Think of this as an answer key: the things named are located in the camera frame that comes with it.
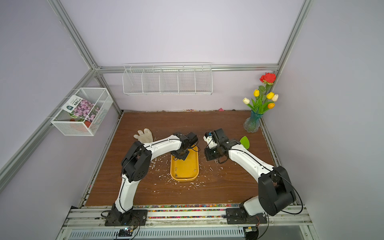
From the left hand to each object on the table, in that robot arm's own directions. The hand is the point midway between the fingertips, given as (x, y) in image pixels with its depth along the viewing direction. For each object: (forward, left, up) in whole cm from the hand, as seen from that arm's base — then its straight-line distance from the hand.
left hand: (178, 155), depth 93 cm
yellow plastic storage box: (-9, -5, -2) cm, 11 cm away
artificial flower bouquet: (+24, -56, +22) cm, 65 cm away
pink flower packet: (+13, +45, +32) cm, 57 cm away
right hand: (-4, -17, +7) cm, 19 cm away
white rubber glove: (+18, +24, -2) cm, 30 cm away
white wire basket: (+7, +52, +27) cm, 59 cm away
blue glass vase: (+18, -52, +5) cm, 55 cm away
